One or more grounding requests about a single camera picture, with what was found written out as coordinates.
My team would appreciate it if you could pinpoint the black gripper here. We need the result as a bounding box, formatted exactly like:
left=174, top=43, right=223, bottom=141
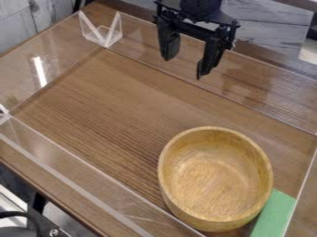
left=156, top=0, right=241, bottom=79

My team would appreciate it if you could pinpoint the brown wooden bowl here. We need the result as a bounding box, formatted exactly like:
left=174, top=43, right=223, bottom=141
left=158, top=126, right=275, bottom=232

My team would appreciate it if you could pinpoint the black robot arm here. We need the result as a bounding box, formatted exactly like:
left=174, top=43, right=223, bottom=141
left=154, top=0, right=241, bottom=79

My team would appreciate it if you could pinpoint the green flat block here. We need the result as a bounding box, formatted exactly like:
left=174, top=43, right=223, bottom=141
left=251, top=190, right=296, bottom=237

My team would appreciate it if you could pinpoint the black table frame leg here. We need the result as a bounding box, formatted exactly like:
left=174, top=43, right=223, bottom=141
left=27, top=192, right=71, bottom=237

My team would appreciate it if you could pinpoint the black floor cable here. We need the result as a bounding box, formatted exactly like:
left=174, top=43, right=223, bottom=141
left=0, top=210, right=42, bottom=237

